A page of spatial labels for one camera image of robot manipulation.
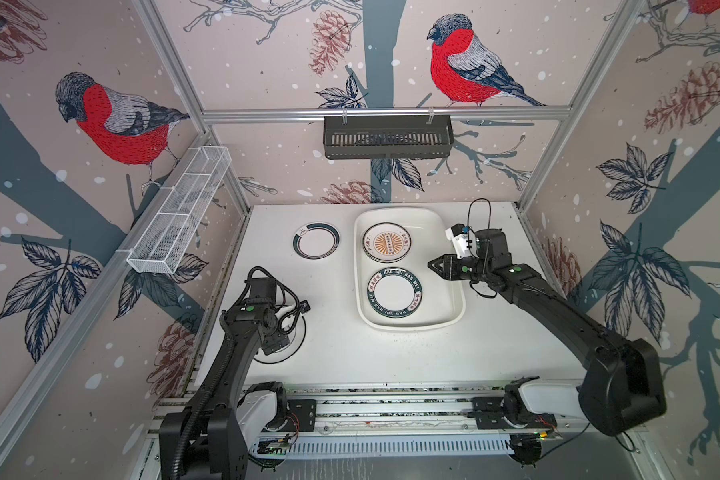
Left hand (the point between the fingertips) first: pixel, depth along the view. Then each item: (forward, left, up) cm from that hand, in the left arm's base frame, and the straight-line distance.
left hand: (263, 322), depth 82 cm
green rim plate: (+13, -38, -6) cm, 41 cm away
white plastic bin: (+9, -54, -6) cm, 55 cm away
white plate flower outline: (-2, -8, -7) cm, 11 cm away
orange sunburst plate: (+32, -37, -5) cm, 49 cm away
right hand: (+12, -47, +10) cm, 50 cm away
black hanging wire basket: (+62, -28, +20) cm, 71 cm away
